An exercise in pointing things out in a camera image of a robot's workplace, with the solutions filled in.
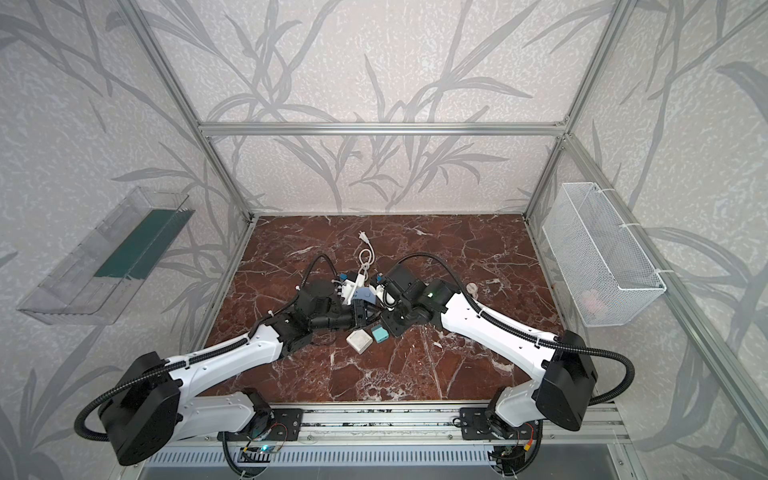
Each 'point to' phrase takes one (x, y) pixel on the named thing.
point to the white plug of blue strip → (362, 235)
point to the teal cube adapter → (380, 334)
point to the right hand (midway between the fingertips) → (388, 310)
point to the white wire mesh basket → (609, 278)
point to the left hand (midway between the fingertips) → (389, 309)
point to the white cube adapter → (359, 340)
